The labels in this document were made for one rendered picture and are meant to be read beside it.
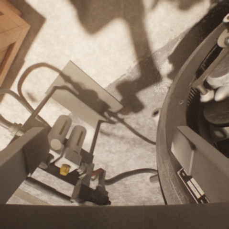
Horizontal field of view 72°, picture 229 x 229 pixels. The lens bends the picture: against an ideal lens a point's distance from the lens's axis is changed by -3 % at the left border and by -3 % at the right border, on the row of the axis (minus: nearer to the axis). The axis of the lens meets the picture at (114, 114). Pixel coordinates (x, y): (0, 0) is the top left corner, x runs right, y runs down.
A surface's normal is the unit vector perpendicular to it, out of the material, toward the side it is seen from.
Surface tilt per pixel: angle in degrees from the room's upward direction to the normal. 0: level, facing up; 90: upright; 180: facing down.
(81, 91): 0
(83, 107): 0
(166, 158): 90
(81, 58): 0
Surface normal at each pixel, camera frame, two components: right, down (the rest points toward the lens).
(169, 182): -0.89, -0.38
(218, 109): -0.73, -0.58
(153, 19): -0.11, 0.63
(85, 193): 0.68, -0.51
